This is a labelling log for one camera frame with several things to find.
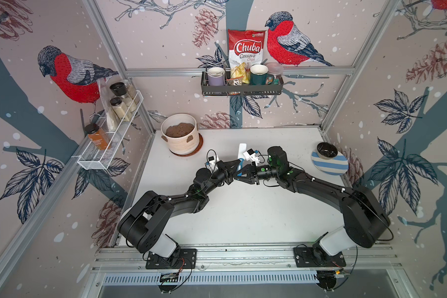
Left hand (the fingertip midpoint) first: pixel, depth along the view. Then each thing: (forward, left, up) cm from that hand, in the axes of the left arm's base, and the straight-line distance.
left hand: (244, 159), depth 76 cm
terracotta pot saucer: (+25, +25, -24) cm, 43 cm away
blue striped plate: (+12, -54, -24) cm, 60 cm away
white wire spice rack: (+4, +53, +11) cm, 55 cm away
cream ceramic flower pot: (+29, +35, -15) cm, 48 cm away
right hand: (-6, +4, -4) cm, 8 cm away
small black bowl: (+21, -50, -21) cm, 58 cm away
